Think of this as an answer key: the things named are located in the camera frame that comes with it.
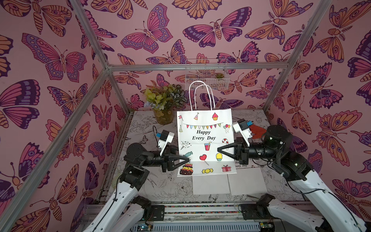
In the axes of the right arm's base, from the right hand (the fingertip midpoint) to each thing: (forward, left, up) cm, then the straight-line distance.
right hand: (220, 148), depth 53 cm
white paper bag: (-1, 0, -38) cm, 38 cm away
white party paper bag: (+3, -23, -39) cm, 46 cm away
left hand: (-2, +12, -5) cm, 13 cm away
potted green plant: (+47, +30, -17) cm, 58 cm away
